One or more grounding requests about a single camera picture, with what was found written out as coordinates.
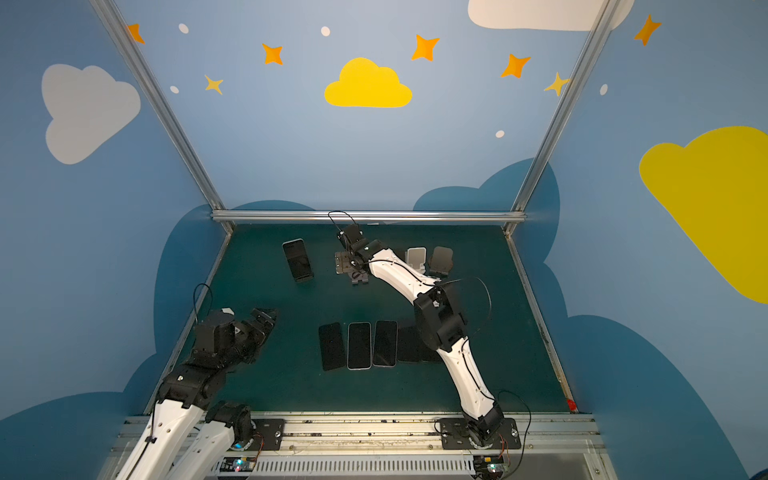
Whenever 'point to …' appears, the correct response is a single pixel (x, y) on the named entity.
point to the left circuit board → (238, 464)
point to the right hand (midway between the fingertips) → (353, 258)
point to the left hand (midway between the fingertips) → (279, 321)
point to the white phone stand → (416, 257)
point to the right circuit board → (488, 466)
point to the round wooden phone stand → (441, 260)
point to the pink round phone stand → (344, 265)
